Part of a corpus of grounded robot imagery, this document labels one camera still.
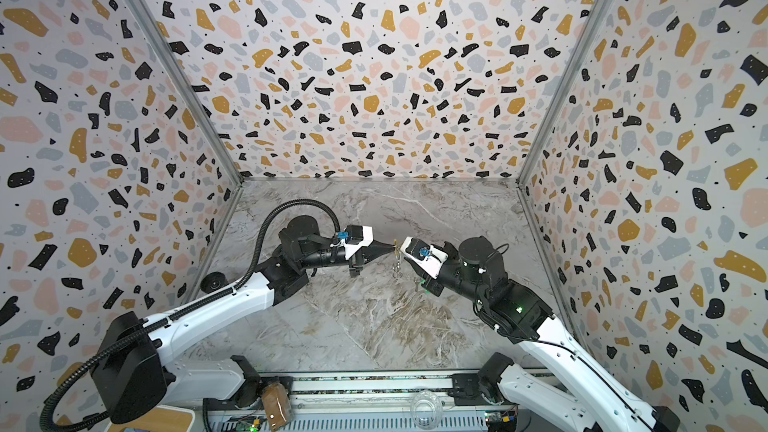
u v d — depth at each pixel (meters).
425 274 0.56
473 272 0.50
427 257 0.52
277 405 0.70
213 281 0.80
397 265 0.67
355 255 0.60
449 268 0.56
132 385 0.39
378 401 0.73
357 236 0.54
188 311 0.45
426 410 0.72
